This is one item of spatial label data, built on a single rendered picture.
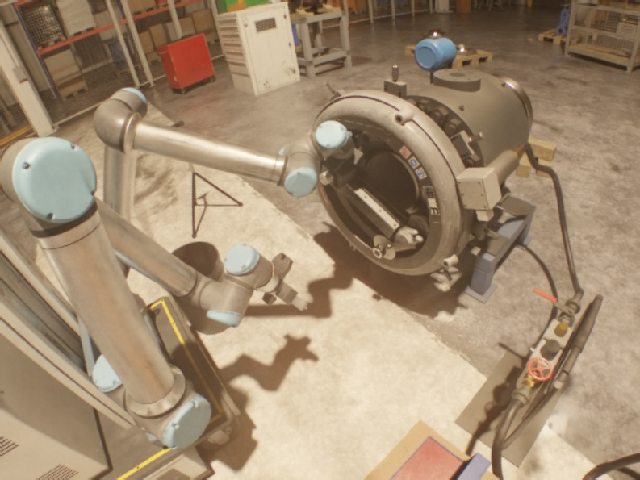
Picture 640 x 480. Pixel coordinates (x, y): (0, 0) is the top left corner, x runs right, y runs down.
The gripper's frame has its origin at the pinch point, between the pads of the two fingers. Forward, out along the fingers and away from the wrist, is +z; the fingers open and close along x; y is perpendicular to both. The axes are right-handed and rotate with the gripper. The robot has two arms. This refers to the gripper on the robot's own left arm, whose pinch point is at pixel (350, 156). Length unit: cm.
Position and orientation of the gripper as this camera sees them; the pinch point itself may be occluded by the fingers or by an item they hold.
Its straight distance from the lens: 140.0
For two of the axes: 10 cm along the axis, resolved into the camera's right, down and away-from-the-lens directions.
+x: -8.0, -5.8, 1.6
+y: 5.6, -8.1, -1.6
